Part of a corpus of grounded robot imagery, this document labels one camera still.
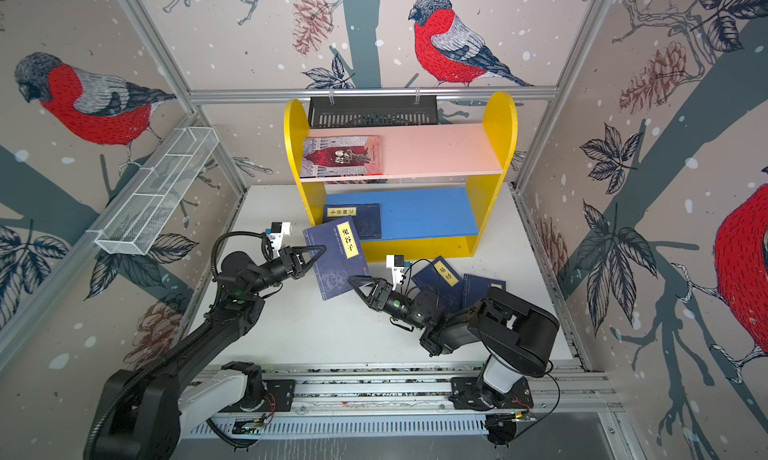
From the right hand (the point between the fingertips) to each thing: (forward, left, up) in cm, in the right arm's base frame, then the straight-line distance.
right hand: (348, 290), depth 70 cm
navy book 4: (+12, -35, -21) cm, 43 cm away
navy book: (+7, +2, +4) cm, 8 cm away
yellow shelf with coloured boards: (+62, -25, -22) cm, 71 cm away
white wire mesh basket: (+16, +52, +12) cm, 56 cm away
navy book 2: (+28, 0, -7) cm, 29 cm away
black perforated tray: (+61, -1, +12) cm, 62 cm away
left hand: (+6, +6, +6) cm, 11 cm away
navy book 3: (+15, -25, -21) cm, 36 cm away
